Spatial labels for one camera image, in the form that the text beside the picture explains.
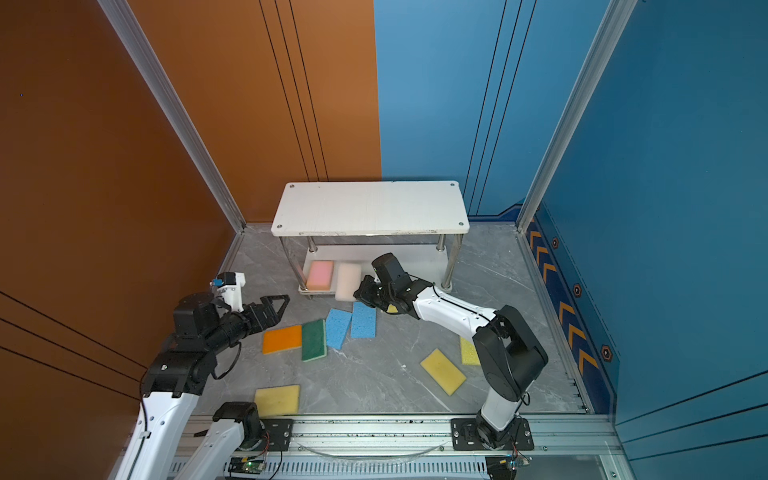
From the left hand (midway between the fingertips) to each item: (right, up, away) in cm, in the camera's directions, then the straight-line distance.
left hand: (277, 299), depth 72 cm
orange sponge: (-5, -15, +16) cm, 22 cm away
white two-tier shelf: (+36, +19, +2) cm, 40 cm away
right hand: (+16, -1, +12) cm, 20 cm away
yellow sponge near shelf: (+28, -4, +6) cm, 29 cm away
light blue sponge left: (+11, -11, +20) cm, 25 cm away
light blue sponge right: (+19, -10, +20) cm, 29 cm away
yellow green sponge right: (+50, -18, +13) cm, 55 cm away
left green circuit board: (-7, -39, -1) cm, 40 cm away
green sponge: (+4, -15, +16) cm, 22 cm away
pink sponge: (+4, +4, +25) cm, 25 cm away
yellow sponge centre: (+43, -22, +9) cm, 49 cm away
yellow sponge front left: (-2, -27, +5) cm, 28 cm away
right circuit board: (+54, -40, -1) cm, 67 cm away
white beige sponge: (+15, +3, +14) cm, 20 cm away
